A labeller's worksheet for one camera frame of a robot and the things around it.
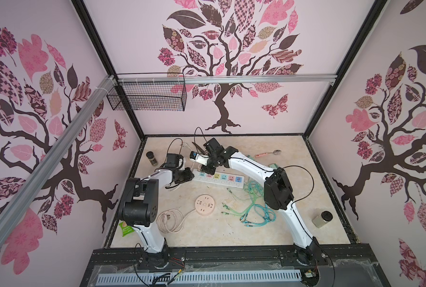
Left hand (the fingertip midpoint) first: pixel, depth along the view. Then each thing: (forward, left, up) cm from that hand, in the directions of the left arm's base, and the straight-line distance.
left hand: (193, 178), depth 97 cm
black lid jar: (-25, -61, +7) cm, 66 cm away
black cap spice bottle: (+11, +24, +6) cm, 27 cm away
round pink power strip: (-15, -7, 0) cm, 17 cm away
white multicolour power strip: (-1, -16, +1) cm, 16 cm away
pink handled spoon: (+19, -51, 0) cm, 55 cm away
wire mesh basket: (+35, +23, +32) cm, 53 cm away
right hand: (+4, -6, +8) cm, 11 cm away
